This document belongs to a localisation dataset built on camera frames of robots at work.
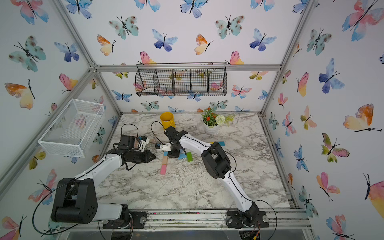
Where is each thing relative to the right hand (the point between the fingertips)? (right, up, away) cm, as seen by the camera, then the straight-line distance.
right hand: (172, 150), depth 98 cm
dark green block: (+12, -4, -2) cm, 12 cm away
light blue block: (-4, -2, +1) cm, 5 cm away
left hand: (-7, -2, -10) cm, 12 cm away
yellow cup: (-4, +20, +7) cm, 21 cm away
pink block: (-4, -11, -6) cm, 13 cm away
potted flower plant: (+26, +18, 0) cm, 32 cm away
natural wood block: (-4, -6, -3) cm, 8 cm away
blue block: (+7, -3, -3) cm, 8 cm away
